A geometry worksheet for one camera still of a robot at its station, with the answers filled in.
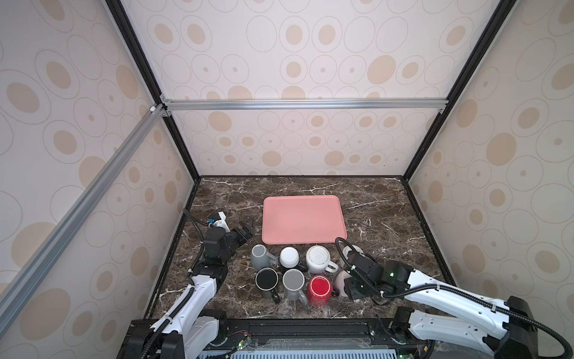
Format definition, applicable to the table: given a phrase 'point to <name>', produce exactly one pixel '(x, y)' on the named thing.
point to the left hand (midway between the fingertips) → (255, 221)
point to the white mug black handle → (289, 258)
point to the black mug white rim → (267, 280)
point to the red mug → (320, 290)
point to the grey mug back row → (261, 258)
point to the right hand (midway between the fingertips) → (350, 289)
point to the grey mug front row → (293, 283)
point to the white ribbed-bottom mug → (318, 259)
